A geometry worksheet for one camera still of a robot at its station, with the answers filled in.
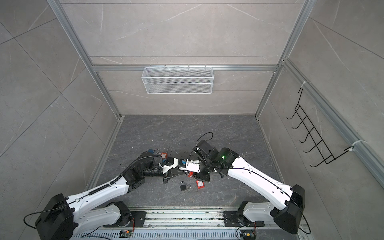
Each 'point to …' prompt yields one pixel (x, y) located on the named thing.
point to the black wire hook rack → (325, 153)
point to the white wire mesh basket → (175, 80)
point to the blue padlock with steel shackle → (151, 151)
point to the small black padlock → (182, 186)
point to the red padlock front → (200, 184)
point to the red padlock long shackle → (164, 155)
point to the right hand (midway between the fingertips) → (194, 169)
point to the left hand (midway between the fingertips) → (185, 169)
